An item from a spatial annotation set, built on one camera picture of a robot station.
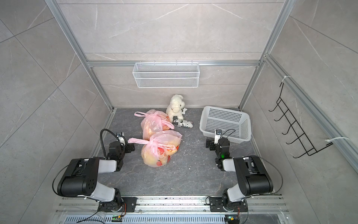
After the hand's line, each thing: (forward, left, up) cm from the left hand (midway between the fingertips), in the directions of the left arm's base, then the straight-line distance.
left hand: (125, 139), depth 94 cm
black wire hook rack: (-24, -94, +26) cm, 101 cm away
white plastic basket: (+12, -81, -5) cm, 83 cm away
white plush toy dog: (+18, -35, +11) cm, 41 cm away
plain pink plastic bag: (-13, -25, +9) cm, 29 cm away
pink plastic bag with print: (+8, -20, +9) cm, 24 cm away
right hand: (-1, -62, +1) cm, 62 cm away
